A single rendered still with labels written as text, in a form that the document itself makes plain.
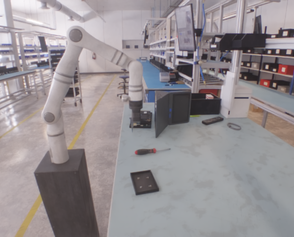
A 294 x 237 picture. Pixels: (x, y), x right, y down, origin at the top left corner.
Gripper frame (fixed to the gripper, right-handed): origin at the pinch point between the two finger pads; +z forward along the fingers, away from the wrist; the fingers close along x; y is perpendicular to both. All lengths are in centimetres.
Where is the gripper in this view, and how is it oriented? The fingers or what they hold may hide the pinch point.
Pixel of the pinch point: (131, 130)
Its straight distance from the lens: 106.6
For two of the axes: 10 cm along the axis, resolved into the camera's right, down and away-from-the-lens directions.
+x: -1.5, -3.5, 9.3
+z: 0.0, 9.4, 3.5
